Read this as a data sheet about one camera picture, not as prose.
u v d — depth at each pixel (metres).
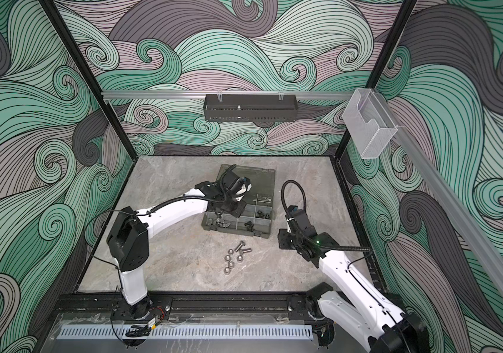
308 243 0.54
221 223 0.92
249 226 0.92
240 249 0.86
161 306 0.73
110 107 1.01
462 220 0.52
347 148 1.16
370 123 0.78
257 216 0.94
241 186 0.71
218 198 0.62
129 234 0.52
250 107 0.92
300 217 0.61
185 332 0.70
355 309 0.53
